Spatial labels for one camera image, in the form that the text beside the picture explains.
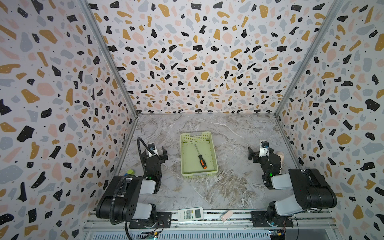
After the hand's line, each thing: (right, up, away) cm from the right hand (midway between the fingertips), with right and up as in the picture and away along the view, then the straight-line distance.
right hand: (259, 146), depth 91 cm
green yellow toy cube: (-77, -15, -3) cm, 78 cm away
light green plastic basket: (-37, -6, +7) cm, 38 cm away
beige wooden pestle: (+16, -7, +4) cm, 18 cm away
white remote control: (-41, -32, -16) cm, 54 cm away
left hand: (-62, -1, -3) cm, 62 cm away
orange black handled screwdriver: (-35, -10, +2) cm, 36 cm away
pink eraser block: (-24, -33, -18) cm, 44 cm away
